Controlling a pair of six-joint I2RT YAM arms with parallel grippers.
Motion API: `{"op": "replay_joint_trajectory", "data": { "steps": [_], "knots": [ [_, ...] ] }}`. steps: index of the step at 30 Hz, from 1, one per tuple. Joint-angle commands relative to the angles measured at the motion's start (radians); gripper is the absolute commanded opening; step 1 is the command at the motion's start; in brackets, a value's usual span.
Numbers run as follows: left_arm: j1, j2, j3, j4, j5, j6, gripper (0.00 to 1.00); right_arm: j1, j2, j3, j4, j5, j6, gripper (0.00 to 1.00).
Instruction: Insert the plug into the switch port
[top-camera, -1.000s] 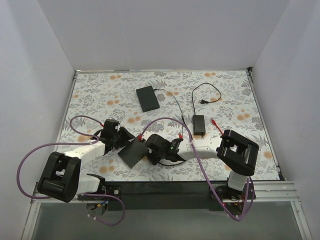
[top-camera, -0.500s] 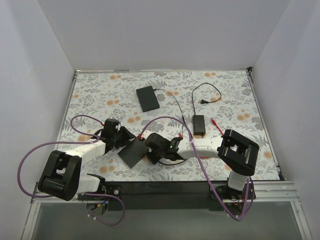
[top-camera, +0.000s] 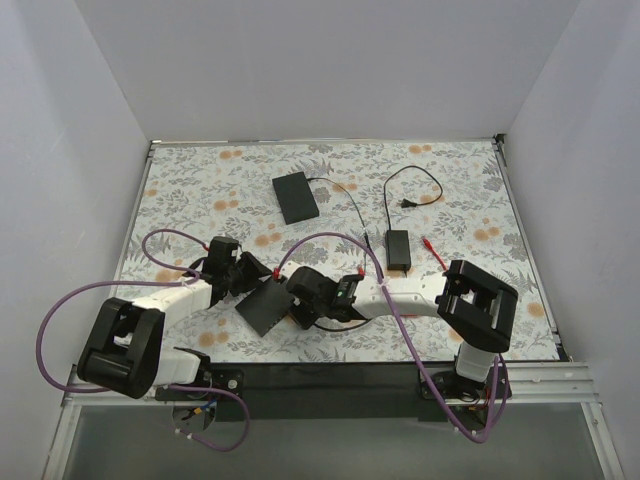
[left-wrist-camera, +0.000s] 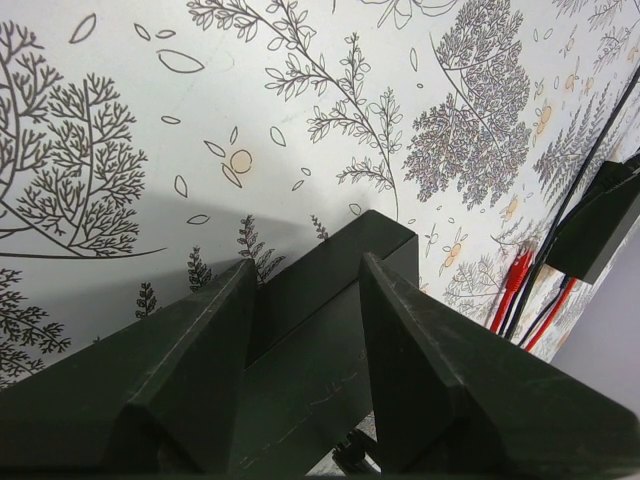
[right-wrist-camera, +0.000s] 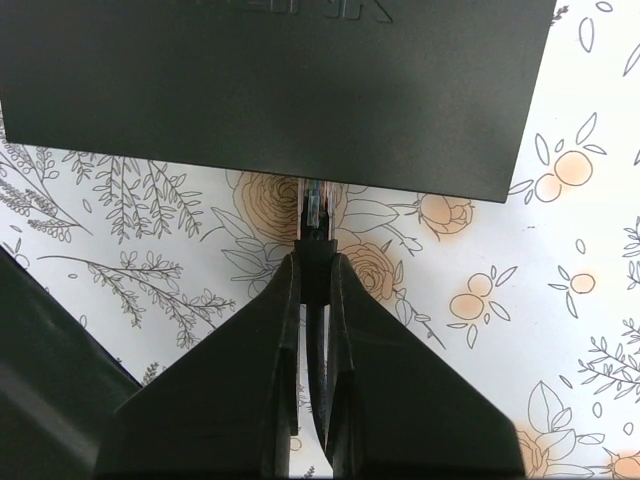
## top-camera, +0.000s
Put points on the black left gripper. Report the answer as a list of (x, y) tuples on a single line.
[(245, 270)]

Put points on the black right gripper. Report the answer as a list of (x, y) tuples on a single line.
[(304, 310)]

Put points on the black network switch with ports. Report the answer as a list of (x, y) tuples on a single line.
[(266, 306)]

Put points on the black rectangular box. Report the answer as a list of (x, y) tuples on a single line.
[(295, 198)]

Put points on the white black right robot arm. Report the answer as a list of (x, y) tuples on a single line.
[(479, 307)]

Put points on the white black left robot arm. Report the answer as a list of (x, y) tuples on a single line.
[(125, 353)]

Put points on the black power adapter brick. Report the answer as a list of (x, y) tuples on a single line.
[(397, 248)]

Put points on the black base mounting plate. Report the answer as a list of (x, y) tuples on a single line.
[(305, 391)]

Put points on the floral patterned table mat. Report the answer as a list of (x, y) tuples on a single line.
[(449, 196)]

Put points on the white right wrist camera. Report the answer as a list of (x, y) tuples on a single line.
[(286, 270)]

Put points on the aluminium frame rail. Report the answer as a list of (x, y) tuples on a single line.
[(530, 383)]

